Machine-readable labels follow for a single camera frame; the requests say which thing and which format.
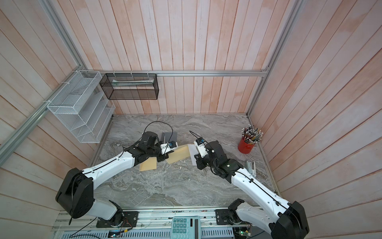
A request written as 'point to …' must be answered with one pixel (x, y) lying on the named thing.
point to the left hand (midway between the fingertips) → (171, 151)
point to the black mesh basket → (131, 86)
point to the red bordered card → (193, 151)
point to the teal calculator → (186, 227)
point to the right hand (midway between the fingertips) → (195, 154)
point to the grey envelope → (169, 137)
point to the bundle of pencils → (251, 135)
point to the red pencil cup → (244, 147)
